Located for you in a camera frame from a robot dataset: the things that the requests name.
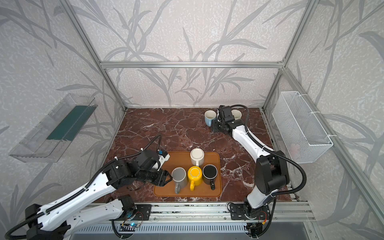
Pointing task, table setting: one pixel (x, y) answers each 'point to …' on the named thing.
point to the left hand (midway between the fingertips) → (170, 174)
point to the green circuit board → (130, 225)
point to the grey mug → (179, 177)
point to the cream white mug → (197, 155)
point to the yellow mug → (195, 176)
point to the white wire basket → (304, 139)
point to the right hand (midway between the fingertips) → (215, 121)
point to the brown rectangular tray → (183, 159)
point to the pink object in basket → (294, 150)
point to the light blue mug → (209, 115)
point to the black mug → (209, 173)
